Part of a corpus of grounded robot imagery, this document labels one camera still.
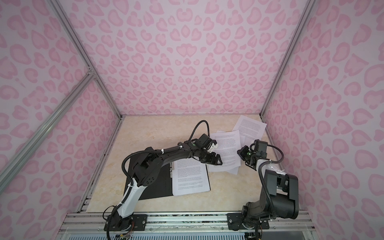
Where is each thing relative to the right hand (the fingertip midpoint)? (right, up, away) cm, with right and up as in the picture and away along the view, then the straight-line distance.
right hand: (238, 148), depth 91 cm
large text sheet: (-5, -2, +4) cm, 7 cm away
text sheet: (-30, -16, -2) cm, 34 cm away
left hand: (-12, -7, -2) cm, 14 cm away
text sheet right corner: (+14, +10, +21) cm, 27 cm away
